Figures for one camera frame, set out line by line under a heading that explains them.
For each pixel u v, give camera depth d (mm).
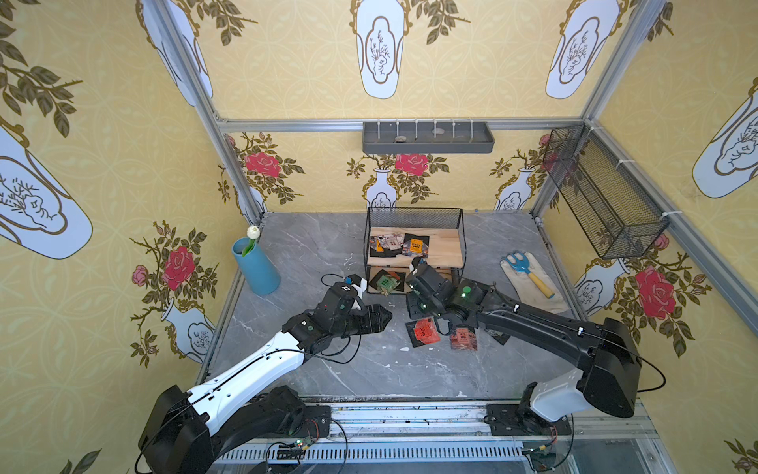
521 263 1033
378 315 696
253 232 764
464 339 878
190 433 385
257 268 862
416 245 901
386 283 974
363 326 683
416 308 703
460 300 550
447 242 918
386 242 901
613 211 761
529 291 979
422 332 948
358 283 740
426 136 923
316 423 732
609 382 395
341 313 616
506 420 733
